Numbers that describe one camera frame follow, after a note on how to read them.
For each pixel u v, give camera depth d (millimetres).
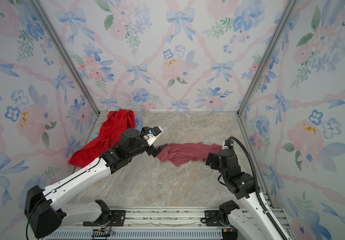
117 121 927
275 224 414
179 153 947
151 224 732
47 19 732
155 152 663
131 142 550
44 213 375
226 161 532
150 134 602
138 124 1094
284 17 719
